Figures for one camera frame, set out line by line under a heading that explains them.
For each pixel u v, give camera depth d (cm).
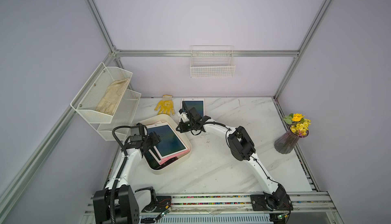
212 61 95
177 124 96
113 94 80
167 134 97
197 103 118
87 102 66
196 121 81
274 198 64
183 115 93
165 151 80
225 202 75
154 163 81
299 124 74
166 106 115
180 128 89
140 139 65
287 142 84
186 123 90
